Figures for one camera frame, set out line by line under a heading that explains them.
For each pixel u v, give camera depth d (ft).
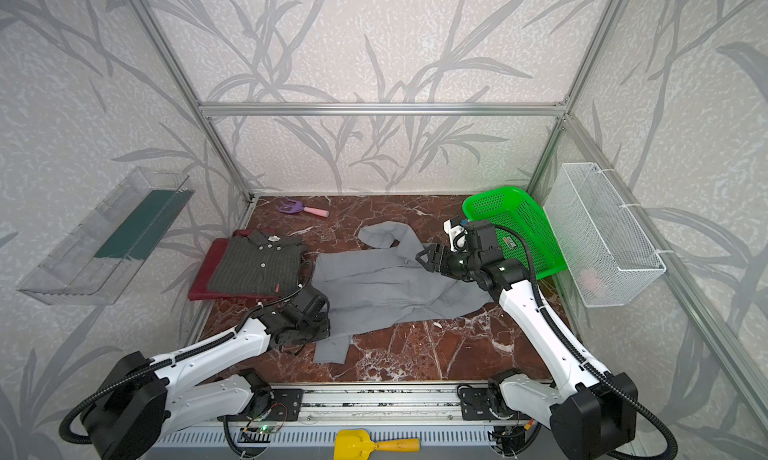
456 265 2.13
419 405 2.47
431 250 2.24
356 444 2.21
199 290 3.01
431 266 2.23
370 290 2.99
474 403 2.41
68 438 1.29
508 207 3.74
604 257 2.02
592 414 1.22
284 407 2.37
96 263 2.11
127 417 1.31
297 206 3.89
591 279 2.43
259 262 3.08
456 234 2.29
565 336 1.42
